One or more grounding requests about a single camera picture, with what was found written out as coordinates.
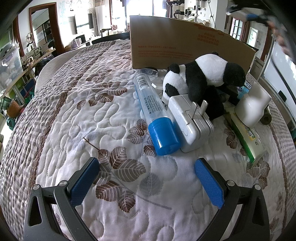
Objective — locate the clear tube with blue cap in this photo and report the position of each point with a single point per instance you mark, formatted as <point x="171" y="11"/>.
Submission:
<point x="161" y="136"/>

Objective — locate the brown cardboard box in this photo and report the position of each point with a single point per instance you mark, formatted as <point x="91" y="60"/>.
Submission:
<point x="173" y="41"/>

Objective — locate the wicker basket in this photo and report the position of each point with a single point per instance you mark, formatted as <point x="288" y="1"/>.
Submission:
<point x="14" y="109"/>

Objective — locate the white plastic piece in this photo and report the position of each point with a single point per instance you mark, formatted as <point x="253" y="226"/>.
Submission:
<point x="158" y="83"/>

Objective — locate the wooden framed doorway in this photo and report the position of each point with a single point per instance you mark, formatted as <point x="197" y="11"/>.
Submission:
<point x="59" y="30"/>

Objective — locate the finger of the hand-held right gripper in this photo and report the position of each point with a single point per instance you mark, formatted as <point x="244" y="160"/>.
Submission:
<point x="251" y="16"/>

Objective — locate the whiteboard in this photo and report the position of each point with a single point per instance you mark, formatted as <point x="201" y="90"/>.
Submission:
<point x="282" y="92"/>

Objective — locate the panda plush toy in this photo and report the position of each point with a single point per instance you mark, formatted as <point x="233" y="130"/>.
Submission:
<point x="208" y="69"/>

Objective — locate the dark olive cylinder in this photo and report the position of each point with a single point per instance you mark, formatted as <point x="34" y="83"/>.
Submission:
<point x="266" y="118"/>

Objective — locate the clear plastic glasses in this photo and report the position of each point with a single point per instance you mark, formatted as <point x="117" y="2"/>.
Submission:
<point x="150" y="71"/>

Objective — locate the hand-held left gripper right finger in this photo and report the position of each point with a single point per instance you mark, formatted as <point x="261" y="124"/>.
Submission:
<point x="209" y="185"/>

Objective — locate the white power adapter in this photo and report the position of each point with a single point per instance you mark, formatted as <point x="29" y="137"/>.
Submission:
<point x="182" y="120"/>

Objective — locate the clear storage bin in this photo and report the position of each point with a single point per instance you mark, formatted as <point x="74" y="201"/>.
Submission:
<point x="9" y="67"/>

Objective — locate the white ribbed chair back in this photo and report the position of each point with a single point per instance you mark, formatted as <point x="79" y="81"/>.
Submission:
<point x="49" y="67"/>

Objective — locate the dark soft pouch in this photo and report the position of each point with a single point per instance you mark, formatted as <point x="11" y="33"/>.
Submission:
<point x="215" y="104"/>

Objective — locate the black long table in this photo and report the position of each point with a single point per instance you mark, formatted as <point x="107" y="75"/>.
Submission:
<point x="108" y="38"/>

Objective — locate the green carton box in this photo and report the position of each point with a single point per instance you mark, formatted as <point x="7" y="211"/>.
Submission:
<point x="245" y="136"/>

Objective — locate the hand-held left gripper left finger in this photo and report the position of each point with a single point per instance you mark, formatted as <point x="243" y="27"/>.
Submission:
<point x="84" y="183"/>

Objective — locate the quilted leaf print bedspread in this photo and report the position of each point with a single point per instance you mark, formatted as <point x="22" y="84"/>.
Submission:
<point x="69" y="115"/>

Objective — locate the white plastic jar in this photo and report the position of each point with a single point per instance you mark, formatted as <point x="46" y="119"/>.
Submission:
<point x="252" y="104"/>

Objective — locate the wooden glass door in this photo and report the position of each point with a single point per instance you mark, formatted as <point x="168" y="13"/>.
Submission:
<point x="237" y="29"/>

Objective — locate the blue printed packet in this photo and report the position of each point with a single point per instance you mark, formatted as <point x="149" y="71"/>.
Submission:
<point x="245" y="89"/>

